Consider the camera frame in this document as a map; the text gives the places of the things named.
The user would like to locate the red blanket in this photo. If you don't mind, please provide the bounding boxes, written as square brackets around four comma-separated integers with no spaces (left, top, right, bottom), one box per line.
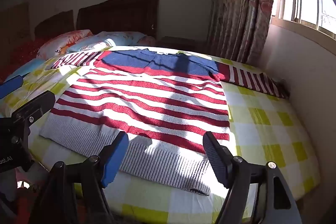
[0,38,50,80]

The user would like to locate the dark wooden nightstand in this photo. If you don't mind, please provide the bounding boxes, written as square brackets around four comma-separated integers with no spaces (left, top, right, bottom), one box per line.
[157,36,200,52]

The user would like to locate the large dark wooden headboard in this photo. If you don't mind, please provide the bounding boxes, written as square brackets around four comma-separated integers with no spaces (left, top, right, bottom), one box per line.
[77,0,160,39]

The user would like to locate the small dark wooden headboard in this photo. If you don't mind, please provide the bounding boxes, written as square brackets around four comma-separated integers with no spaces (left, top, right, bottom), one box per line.
[34,10,75,39]

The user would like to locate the floral curtain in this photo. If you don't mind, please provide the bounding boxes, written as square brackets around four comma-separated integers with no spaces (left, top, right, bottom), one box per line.
[206,0,275,64]

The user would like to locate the bed with yellow checked sheet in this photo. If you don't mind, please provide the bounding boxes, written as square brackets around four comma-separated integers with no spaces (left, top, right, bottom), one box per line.
[0,46,322,224]

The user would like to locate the light blue pillow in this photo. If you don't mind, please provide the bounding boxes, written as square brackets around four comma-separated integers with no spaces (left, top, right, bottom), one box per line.
[66,31,147,54]

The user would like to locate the brown board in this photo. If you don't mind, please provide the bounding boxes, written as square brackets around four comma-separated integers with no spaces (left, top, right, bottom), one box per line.
[0,2,30,64]

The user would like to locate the light blue cloth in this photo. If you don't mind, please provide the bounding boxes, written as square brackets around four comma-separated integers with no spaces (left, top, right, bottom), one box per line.
[4,59,45,83]

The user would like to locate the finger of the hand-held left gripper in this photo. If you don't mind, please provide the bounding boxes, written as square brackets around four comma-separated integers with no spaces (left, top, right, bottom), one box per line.
[0,75,24,99]
[12,90,56,123]

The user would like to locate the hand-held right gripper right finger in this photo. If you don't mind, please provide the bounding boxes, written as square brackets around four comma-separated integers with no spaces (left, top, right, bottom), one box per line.
[203,131,302,224]

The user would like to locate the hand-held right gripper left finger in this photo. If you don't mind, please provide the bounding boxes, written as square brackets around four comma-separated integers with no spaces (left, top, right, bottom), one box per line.
[31,131,129,224]

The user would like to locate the red white striped sweater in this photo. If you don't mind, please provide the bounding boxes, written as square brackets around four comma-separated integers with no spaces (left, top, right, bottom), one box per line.
[39,47,289,195]

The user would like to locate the orange floral pillow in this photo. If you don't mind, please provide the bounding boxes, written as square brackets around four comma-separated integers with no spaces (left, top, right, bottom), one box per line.
[37,29,93,60]

